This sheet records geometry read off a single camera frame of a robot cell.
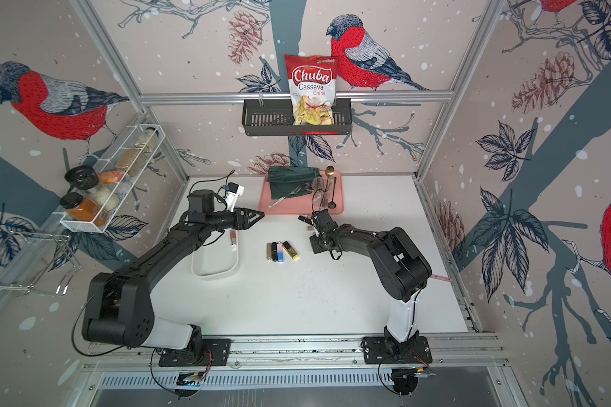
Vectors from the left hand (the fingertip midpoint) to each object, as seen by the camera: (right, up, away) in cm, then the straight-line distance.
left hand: (262, 209), depth 83 cm
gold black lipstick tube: (+7, -16, +11) cm, 21 cm away
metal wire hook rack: (-44, -16, -22) cm, 52 cm away
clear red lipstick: (-14, -13, +14) cm, 24 cm away
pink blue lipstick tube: (+5, -17, +11) cm, 21 cm away
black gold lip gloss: (+14, -5, +21) cm, 26 cm away
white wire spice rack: (-42, +13, -8) cm, 45 cm away
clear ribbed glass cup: (+20, +6, +22) cm, 31 cm away
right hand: (+19, -13, +15) cm, 27 cm away
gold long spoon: (+24, +15, +22) cm, 36 cm away
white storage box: (-19, -18, +9) cm, 28 cm away
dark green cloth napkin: (+3, +12, +36) cm, 38 cm away
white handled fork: (+3, +3, +28) cm, 28 cm away
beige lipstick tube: (0, -17, +12) cm, 20 cm away
